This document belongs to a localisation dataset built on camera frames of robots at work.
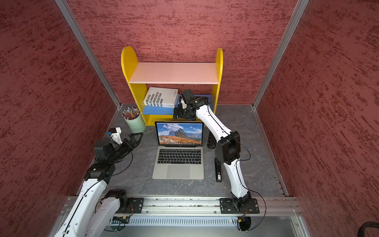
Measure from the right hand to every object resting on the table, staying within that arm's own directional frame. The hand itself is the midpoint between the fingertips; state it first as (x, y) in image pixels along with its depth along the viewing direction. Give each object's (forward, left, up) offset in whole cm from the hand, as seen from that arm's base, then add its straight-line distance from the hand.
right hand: (180, 119), depth 89 cm
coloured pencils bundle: (+7, +33, -2) cm, 34 cm away
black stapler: (-26, -22, -16) cm, 38 cm away
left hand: (-16, +21, +3) cm, 26 cm away
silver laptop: (-15, +1, -16) cm, 22 cm away
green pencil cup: (+4, +32, -11) cm, 34 cm away
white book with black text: (+19, +13, +1) cm, 23 cm away
